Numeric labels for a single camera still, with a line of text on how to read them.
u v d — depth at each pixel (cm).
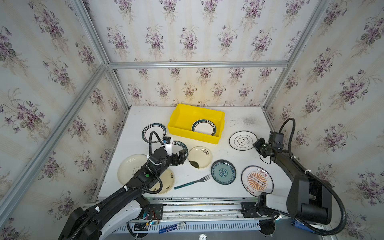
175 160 70
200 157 91
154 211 72
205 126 108
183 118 112
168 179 84
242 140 97
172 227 68
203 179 84
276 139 68
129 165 89
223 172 86
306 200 42
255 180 84
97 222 40
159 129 106
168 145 68
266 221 71
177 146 98
